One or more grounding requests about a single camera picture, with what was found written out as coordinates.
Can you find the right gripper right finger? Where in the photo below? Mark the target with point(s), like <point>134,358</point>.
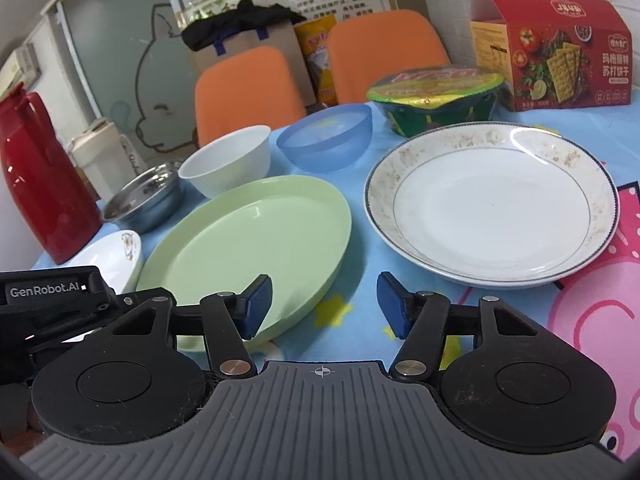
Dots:
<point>497,374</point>

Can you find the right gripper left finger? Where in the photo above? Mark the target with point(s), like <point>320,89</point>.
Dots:
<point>152,369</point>

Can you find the white plate with floral print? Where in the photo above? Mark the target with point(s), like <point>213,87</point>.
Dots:
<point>118,256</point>

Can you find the white plate with gold rim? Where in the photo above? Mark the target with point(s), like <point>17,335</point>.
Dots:
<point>493,204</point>

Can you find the light green plate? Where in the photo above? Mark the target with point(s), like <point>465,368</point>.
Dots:
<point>295,229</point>

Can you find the blue cartoon tablecloth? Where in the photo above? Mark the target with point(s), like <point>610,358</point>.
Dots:
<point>323,405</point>

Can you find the red thermos jug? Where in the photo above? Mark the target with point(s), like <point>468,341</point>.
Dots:
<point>44,184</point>

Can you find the stainless steel bowl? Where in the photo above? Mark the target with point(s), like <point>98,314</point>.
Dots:
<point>146,202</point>

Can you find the white plastic cup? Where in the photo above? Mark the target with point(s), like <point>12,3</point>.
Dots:
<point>106,157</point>

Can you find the white ceramic bowl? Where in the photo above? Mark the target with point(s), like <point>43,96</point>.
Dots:
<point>235,159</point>

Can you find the green instant noodle bowl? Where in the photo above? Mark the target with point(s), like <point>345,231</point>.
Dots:
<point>422,99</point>

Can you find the blue plastic bowl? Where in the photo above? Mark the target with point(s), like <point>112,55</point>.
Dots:
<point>329,140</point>

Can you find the left orange chair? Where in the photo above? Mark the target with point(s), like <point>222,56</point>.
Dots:
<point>255,87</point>

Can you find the orange chair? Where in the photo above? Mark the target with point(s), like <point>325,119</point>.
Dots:
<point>368,48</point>
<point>255,87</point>

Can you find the red cracker box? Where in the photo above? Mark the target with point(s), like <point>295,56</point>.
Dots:
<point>554,53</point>

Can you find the black cloth on bag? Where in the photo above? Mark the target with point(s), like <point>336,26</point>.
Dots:
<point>212,31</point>

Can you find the right orange chair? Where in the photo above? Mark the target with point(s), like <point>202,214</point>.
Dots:
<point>368,48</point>

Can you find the yellow snack bag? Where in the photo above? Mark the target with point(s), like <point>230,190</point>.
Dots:
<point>312,37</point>

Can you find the wall air conditioner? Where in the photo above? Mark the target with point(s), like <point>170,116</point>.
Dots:
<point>21,67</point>

